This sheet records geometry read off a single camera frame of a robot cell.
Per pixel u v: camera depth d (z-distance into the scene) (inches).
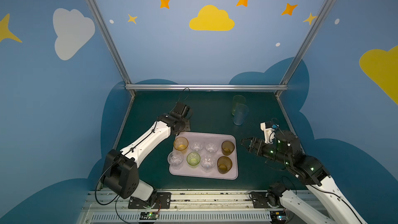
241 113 39.8
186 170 32.9
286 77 44.7
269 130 24.3
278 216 28.0
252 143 23.5
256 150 23.1
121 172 16.3
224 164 33.4
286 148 18.9
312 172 17.7
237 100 40.6
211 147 36.3
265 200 28.9
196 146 35.7
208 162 33.7
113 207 27.2
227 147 35.4
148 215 27.7
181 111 25.5
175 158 34.1
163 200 29.0
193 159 34.0
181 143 35.8
